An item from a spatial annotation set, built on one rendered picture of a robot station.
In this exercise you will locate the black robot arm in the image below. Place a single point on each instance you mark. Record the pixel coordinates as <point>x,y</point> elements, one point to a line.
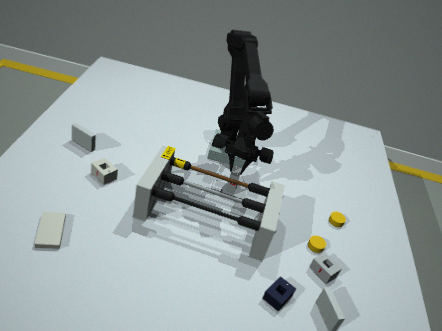
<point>243,100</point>

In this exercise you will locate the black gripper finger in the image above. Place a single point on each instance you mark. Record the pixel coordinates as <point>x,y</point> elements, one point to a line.
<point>247,162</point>
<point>231,159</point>

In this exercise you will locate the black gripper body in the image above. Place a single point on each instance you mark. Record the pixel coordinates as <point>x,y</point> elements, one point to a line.
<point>220,141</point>

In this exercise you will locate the yellow short cylinder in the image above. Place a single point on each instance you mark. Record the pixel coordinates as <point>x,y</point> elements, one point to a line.
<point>317,244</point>
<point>337,219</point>

